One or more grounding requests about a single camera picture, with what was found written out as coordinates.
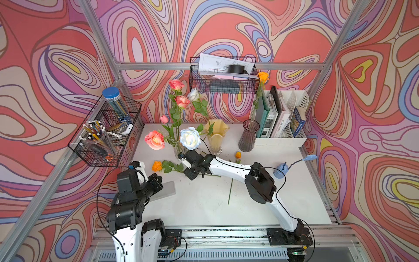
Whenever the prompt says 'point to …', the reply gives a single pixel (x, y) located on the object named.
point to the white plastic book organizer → (289, 99)
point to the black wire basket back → (203, 83)
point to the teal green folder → (262, 112)
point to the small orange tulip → (238, 161)
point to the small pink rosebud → (165, 120)
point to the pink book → (282, 119)
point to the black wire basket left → (117, 131)
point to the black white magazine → (274, 108)
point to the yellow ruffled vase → (215, 130)
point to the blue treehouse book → (296, 123)
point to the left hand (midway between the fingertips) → (162, 176)
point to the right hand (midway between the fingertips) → (191, 172)
